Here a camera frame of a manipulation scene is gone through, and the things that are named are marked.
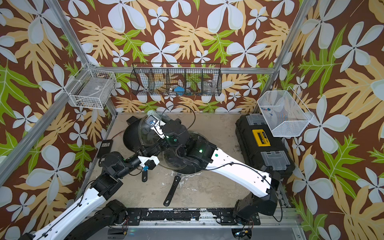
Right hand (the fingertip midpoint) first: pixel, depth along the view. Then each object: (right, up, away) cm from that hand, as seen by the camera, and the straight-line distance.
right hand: (162, 122), depth 62 cm
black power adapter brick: (-45, -16, +37) cm, 60 cm away
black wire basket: (+3, +30, +35) cm, 47 cm away
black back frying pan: (-29, -11, +38) cm, 49 cm away
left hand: (-3, -8, +4) cm, 10 cm away
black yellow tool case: (+50, -14, +17) cm, 54 cm away
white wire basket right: (+66, +5, +21) cm, 70 cm away
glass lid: (-9, -7, +20) cm, 23 cm away
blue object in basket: (+5, +22, +32) cm, 39 cm away
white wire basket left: (-45, +21, +22) cm, 54 cm away
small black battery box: (-34, +4, +52) cm, 63 cm away
